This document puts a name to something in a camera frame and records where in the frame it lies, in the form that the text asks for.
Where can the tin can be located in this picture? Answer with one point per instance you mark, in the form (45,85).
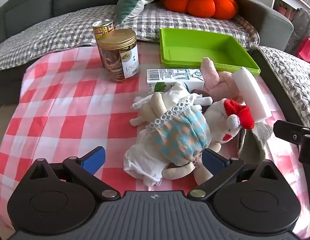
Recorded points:
(102,30)

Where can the grey sofa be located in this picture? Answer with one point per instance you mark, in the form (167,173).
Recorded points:
(32,0)

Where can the grey and green towel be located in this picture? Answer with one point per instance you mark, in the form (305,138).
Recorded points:
(257,135)

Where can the orange pumpkin cushion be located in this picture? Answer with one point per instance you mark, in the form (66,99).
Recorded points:
(202,5)

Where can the red bag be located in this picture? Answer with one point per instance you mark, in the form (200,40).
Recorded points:
(307,48)

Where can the white milk carton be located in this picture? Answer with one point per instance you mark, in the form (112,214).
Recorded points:
(170,76)

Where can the white foam block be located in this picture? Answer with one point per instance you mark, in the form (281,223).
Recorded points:
(250,95)

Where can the plastic jar with gold lid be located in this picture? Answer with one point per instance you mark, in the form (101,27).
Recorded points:
(117,55)

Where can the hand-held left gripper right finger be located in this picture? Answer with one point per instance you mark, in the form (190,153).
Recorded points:
(215,161)

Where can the grey backpack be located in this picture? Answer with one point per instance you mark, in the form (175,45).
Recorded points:
(302,25)

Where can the green plastic tray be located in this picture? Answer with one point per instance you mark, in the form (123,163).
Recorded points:
(195,47)

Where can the pink checked tablecloth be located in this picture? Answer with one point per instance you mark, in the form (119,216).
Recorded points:
(57,105)

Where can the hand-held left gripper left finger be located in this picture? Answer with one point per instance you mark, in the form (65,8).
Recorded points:
(93,158)

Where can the grey quilted blanket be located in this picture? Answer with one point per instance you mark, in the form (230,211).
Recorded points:
(290,75)

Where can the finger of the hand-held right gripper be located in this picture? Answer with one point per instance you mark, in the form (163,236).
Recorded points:
(287,131)

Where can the pink bunny plush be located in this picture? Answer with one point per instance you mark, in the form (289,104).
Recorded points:
(215,82)

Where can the rag doll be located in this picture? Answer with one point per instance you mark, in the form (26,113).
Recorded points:
(175,130)

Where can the grey checked blanket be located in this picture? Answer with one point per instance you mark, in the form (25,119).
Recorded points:
(57,32)

